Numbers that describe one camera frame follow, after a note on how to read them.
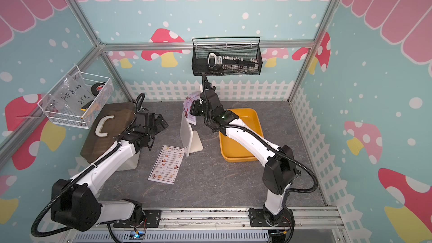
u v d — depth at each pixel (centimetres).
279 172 45
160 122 78
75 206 40
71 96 68
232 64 88
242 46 91
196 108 68
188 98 83
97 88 80
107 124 83
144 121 62
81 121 65
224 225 74
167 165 91
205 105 57
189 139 82
